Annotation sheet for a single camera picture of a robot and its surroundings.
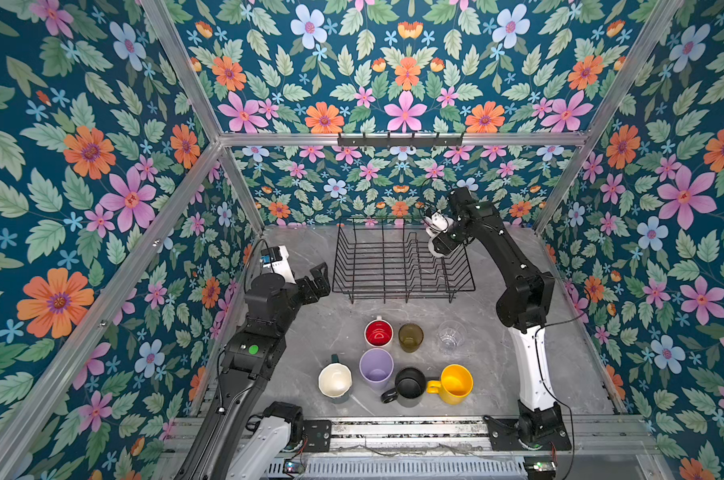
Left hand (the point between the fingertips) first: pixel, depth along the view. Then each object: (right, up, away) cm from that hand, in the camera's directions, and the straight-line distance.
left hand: (314, 261), depth 68 cm
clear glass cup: (+37, -23, +22) cm, 49 cm away
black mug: (+23, -34, +14) cm, 44 cm away
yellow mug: (+36, -34, +13) cm, 51 cm away
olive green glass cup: (+24, -23, +21) cm, 39 cm away
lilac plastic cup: (+14, -30, +15) cm, 36 cm away
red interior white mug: (+14, -22, +22) cm, 34 cm away
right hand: (+37, +8, +30) cm, 49 cm away
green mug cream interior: (+3, -33, +13) cm, 36 cm away
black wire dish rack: (+19, -1, +42) cm, 47 cm away
